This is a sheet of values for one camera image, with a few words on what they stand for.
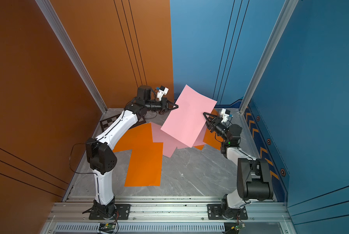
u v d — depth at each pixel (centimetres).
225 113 77
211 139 79
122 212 74
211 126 73
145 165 89
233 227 69
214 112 79
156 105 72
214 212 73
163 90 76
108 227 71
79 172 90
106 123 108
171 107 77
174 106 78
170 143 102
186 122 76
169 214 75
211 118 76
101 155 50
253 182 45
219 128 74
